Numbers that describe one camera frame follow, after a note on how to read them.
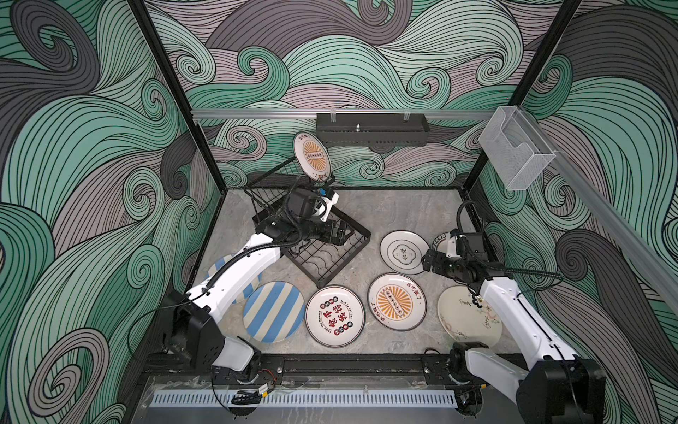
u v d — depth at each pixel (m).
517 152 0.78
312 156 0.93
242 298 0.88
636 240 0.55
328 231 0.67
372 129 0.95
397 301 0.86
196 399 0.70
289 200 0.59
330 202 0.69
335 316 0.83
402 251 0.98
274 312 0.84
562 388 0.38
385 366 0.74
